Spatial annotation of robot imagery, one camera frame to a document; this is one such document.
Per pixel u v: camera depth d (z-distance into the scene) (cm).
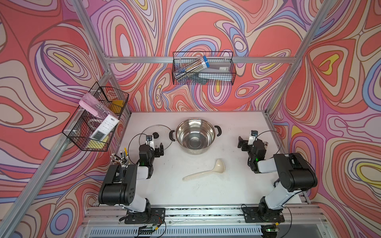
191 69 79
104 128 69
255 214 73
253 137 82
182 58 88
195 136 105
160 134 107
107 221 74
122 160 75
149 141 79
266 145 96
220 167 90
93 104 70
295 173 48
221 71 88
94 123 69
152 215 72
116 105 78
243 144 86
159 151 86
